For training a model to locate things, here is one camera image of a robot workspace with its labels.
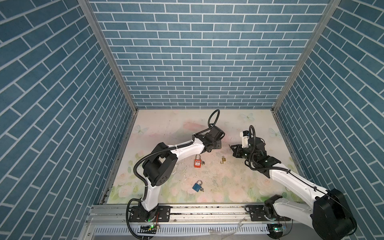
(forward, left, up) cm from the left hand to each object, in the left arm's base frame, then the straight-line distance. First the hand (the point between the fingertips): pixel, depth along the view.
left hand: (218, 142), depth 92 cm
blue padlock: (-24, +13, -8) cm, 28 cm away
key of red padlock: (-10, +10, -8) cm, 16 cm away
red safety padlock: (-9, +13, -7) cm, 17 cm away
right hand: (-5, -5, +6) cm, 10 cm away
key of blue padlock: (-26, +11, -8) cm, 29 cm away
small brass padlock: (-8, -3, -8) cm, 11 cm away
